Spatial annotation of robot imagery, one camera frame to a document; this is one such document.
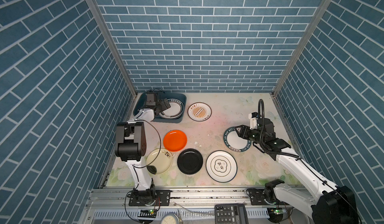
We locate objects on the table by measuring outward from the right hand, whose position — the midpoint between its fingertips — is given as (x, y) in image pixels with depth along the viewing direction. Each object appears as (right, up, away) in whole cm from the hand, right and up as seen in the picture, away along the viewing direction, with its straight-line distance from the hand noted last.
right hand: (237, 126), depth 82 cm
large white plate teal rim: (-38, +8, +23) cm, 45 cm away
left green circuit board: (-47, -41, -10) cm, 63 cm away
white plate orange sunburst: (-21, +7, +26) cm, 34 cm away
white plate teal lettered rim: (+1, -11, +11) cm, 16 cm away
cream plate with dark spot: (-43, -19, +2) cm, 47 cm away
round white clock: (-34, -38, -17) cm, 54 cm away
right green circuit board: (+17, -40, -11) cm, 45 cm away
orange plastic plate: (-37, -10, +11) cm, 40 cm away
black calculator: (-7, -38, -14) cm, 41 cm away
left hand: (-46, +13, +18) cm, 51 cm away
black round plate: (-27, -21, +6) cm, 35 cm away
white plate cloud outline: (-8, -23, +2) cm, 24 cm away
